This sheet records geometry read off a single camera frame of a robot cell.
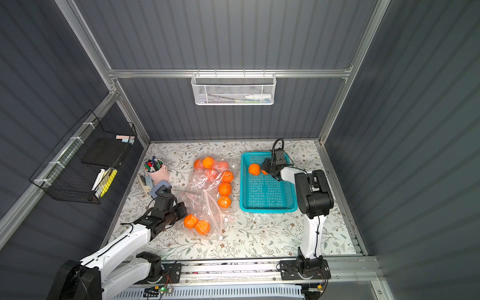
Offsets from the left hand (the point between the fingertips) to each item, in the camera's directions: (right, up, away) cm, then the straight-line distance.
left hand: (185, 207), depth 87 cm
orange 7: (+33, +18, +13) cm, 39 cm away
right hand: (+41, +20, +17) cm, 48 cm away
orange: (+9, +21, +10) cm, 25 cm away
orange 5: (+3, -5, -4) cm, 7 cm away
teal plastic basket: (+39, +5, +10) cm, 40 cm away
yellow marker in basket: (-23, +15, -17) cm, 32 cm away
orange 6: (+9, -7, -6) cm, 13 cm away
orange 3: (+19, +14, +7) cm, 25 cm away
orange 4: (+18, +8, +5) cm, 20 cm away
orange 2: (+2, +20, +15) cm, 25 cm away
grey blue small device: (-15, +8, +9) cm, 19 cm away
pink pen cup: (-17, +18, +6) cm, 25 cm away
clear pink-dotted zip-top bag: (+13, +4, -9) cm, 16 cm away
